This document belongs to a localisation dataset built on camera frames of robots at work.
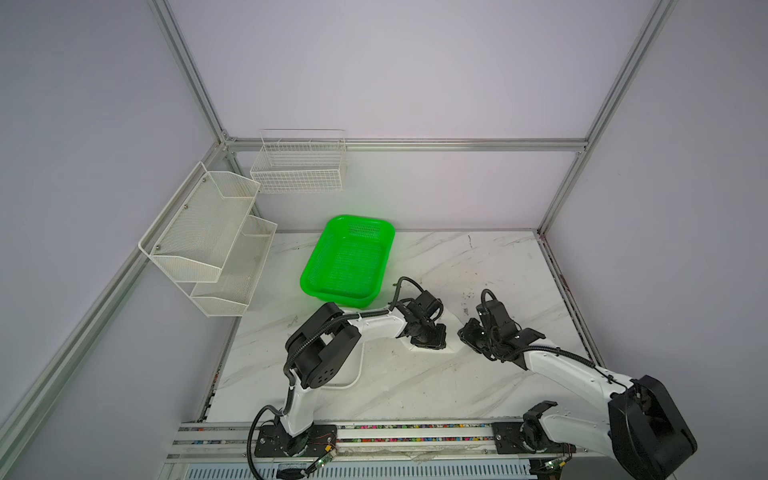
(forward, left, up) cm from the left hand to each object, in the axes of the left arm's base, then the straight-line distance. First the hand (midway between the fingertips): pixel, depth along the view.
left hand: (444, 346), depth 87 cm
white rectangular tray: (-7, +27, -1) cm, 28 cm away
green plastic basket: (+34, +33, -3) cm, 47 cm away
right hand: (+3, -4, +3) cm, 6 cm away
